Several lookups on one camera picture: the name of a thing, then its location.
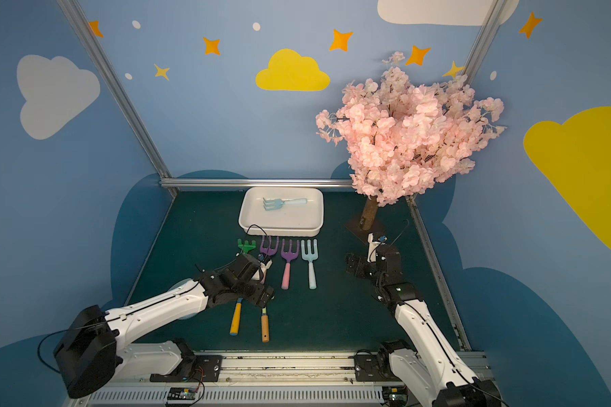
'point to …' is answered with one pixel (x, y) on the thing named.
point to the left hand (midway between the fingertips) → (264, 283)
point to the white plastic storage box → (282, 211)
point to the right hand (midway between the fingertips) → (361, 254)
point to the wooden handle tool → (265, 326)
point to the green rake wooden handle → (246, 247)
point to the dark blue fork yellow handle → (235, 322)
